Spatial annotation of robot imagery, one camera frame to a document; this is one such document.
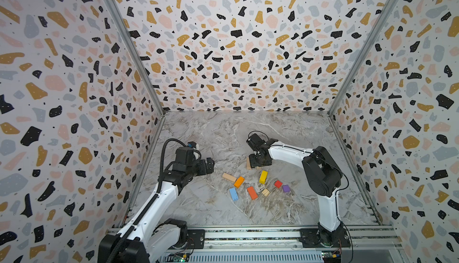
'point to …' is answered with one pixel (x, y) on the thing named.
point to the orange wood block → (239, 182)
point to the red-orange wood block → (252, 192)
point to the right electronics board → (331, 256)
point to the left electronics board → (179, 257)
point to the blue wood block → (233, 194)
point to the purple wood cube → (285, 188)
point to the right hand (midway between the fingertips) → (253, 160)
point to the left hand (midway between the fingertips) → (206, 161)
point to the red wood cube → (278, 183)
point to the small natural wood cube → (265, 192)
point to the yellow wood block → (263, 177)
